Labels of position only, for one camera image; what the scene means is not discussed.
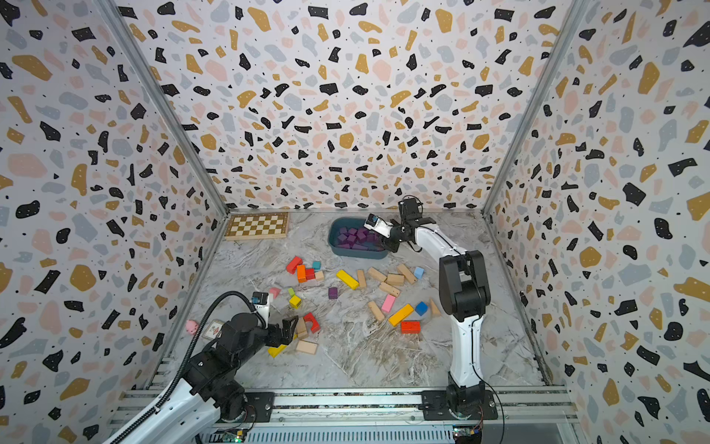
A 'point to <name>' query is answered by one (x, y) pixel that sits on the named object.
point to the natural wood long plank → (376, 310)
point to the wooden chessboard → (245, 226)
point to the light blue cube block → (419, 272)
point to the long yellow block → (348, 278)
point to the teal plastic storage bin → (349, 239)
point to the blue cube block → (421, 308)
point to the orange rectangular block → (301, 274)
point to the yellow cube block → (295, 302)
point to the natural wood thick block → (373, 272)
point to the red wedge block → (410, 326)
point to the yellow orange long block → (401, 314)
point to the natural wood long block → (407, 273)
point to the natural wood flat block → (395, 279)
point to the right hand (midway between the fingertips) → (381, 236)
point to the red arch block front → (315, 326)
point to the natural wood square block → (307, 347)
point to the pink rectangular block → (388, 303)
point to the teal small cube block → (316, 265)
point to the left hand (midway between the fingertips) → (288, 316)
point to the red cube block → (310, 274)
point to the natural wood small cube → (320, 276)
